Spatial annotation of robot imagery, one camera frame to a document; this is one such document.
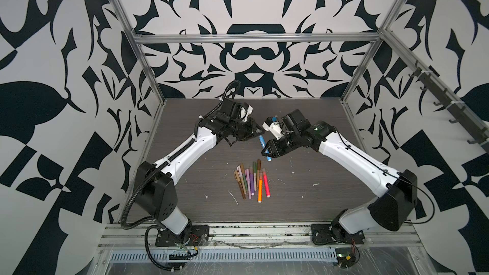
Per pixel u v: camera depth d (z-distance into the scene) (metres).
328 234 0.74
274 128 0.71
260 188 0.85
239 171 0.91
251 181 0.87
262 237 0.75
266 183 0.87
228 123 0.62
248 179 0.89
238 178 0.89
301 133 0.58
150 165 0.44
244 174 0.89
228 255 0.65
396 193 0.40
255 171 0.90
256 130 0.76
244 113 0.66
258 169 0.91
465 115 0.55
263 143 0.74
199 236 0.75
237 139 0.74
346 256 0.71
